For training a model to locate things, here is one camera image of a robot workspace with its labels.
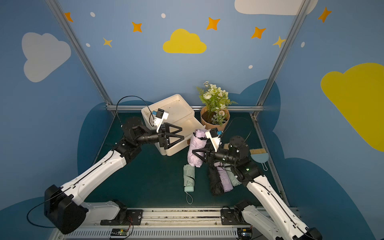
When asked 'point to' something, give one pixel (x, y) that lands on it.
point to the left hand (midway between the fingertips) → (182, 131)
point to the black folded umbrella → (217, 186)
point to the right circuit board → (244, 233)
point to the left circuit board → (118, 232)
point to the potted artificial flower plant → (214, 114)
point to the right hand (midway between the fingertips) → (198, 148)
